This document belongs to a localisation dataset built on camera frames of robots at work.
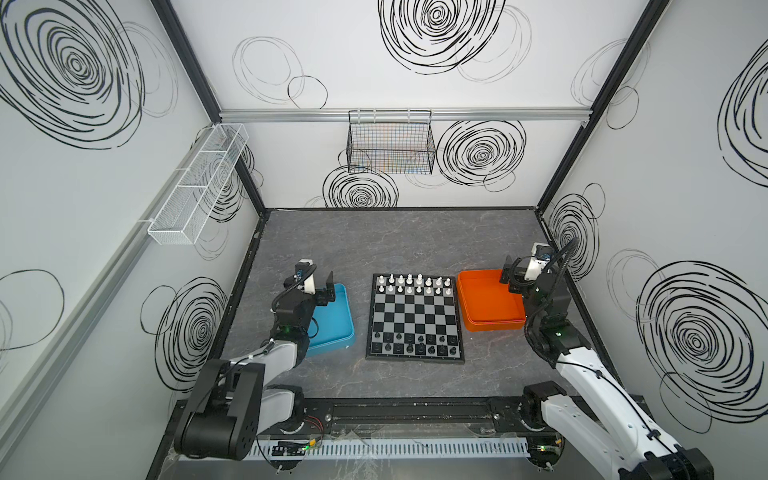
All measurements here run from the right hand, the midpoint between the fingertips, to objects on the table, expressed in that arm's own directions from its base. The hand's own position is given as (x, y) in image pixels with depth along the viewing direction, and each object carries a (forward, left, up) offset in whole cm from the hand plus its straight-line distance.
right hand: (523, 258), depth 78 cm
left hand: (+2, +56, -9) cm, 57 cm away
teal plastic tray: (-10, +53, -23) cm, 58 cm away
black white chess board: (-7, +27, -22) cm, 36 cm away
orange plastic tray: (0, +4, -24) cm, 25 cm away
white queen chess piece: (+5, +26, -19) cm, 32 cm away
